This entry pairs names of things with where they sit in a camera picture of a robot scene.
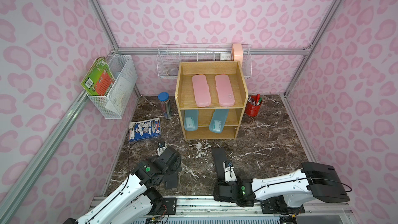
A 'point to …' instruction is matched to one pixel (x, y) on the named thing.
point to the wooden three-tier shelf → (211, 97)
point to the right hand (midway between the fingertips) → (220, 182)
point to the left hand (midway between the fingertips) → (172, 162)
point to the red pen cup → (253, 104)
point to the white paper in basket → (119, 95)
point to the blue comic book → (141, 129)
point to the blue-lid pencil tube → (164, 97)
